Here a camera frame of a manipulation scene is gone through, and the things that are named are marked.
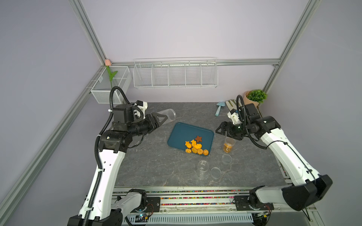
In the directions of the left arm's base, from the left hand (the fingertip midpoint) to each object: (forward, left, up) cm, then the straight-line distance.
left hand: (164, 121), depth 63 cm
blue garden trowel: (+43, -42, -36) cm, 70 cm away
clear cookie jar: (+5, -3, -1) cm, 5 cm away
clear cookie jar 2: (+3, -38, -31) cm, 49 cm away
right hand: (0, -29, -12) cm, 31 cm away
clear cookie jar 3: (-10, -19, -34) cm, 41 cm away
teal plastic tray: (+15, -8, -35) cm, 39 cm away
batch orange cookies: (+2, -16, -34) cm, 38 cm away
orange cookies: (+4, -14, -35) cm, 38 cm away
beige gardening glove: (+42, -52, -36) cm, 76 cm away
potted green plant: (+37, -66, -23) cm, 79 cm away
